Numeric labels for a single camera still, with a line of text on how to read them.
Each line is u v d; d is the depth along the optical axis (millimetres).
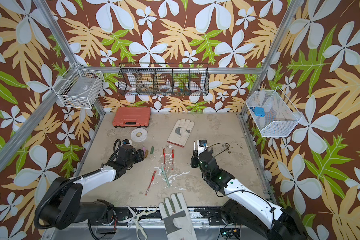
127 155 713
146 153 965
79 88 862
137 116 1150
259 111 862
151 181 862
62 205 421
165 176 877
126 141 818
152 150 984
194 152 796
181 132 1076
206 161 574
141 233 693
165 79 973
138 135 1072
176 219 729
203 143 676
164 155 965
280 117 783
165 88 985
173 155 961
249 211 485
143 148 981
